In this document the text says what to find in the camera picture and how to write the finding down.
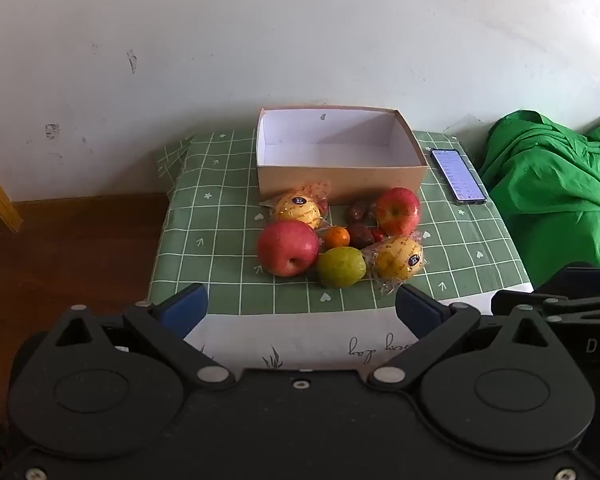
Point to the brown cardboard box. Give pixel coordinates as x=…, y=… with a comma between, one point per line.
x=340, y=180

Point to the bright green cloth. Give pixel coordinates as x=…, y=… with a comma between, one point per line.
x=550, y=185

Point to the small orange tangerine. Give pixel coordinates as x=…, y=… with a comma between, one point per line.
x=337, y=238

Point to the red yellow-streaked apple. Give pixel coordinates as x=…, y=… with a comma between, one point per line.
x=398, y=210

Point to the dark brown dried date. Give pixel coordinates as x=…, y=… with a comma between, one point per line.
x=356, y=211
x=361, y=236

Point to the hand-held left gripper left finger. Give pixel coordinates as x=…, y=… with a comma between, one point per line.
x=185, y=307

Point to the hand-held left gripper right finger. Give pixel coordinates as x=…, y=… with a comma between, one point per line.
x=415, y=307

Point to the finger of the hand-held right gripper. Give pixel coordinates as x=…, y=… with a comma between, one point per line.
x=590, y=280
x=580, y=308

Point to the green checked tablecloth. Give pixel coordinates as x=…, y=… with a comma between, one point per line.
x=220, y=220

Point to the smartphone with lit screen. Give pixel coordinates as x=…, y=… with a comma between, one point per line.
x=458, y=176

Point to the yellow apple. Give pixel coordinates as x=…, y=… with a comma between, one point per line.
x=297, y=208
x=395, y=260

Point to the deep red apple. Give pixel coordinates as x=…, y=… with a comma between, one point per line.
x=286, y=247

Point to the green pear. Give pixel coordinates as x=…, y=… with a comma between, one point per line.
x=341, y=267

